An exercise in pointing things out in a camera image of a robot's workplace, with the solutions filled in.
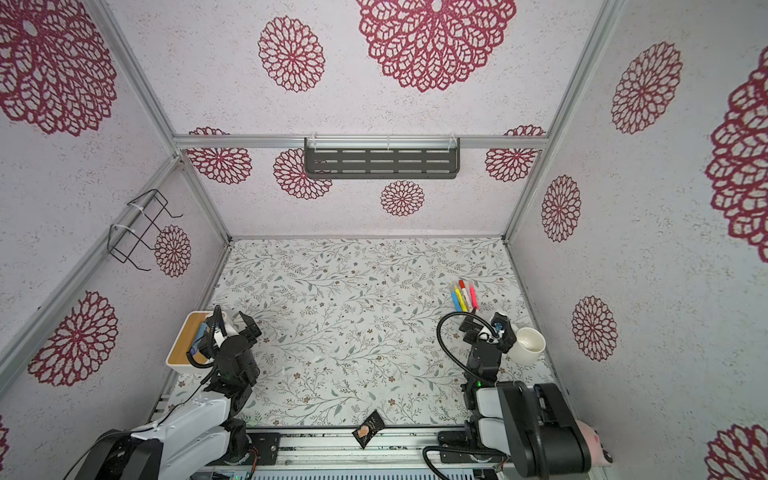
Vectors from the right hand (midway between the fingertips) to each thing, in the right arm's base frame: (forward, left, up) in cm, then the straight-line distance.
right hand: (493, 312), depth 83 cm
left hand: (-6, +74, -1) cm, 75 cm away
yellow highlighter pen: (+13, +5, -13) cm, 19 cm away
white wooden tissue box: (-13, +88, -6) cm, 89 cm away
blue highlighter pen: (+11, +6, -14) cm, 19 cm away
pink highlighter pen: (+15, 0, -14) cm, 20 cm away
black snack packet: (-29, +34, -11) cm, 46 cm away
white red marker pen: (+15, +3, -13) cm, 20 cm away
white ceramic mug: (-6, -11, -9) cm, 16 cm away
